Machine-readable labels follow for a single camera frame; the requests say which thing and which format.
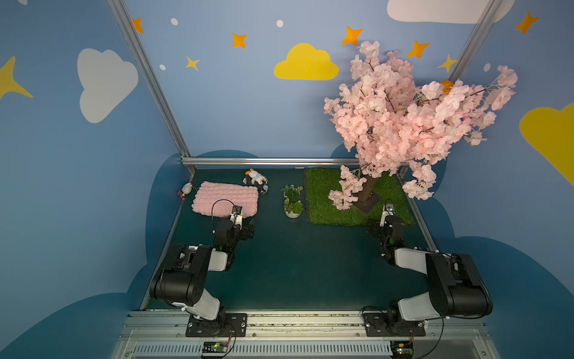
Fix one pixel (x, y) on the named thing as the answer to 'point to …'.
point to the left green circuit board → (215, 347)
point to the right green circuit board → (403, 348)
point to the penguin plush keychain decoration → (255, 178)
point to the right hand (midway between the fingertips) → (386, 217)
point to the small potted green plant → (293, 207)
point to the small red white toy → (185, 191)
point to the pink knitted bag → (217, 199)
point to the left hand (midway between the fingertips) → (241, 215)
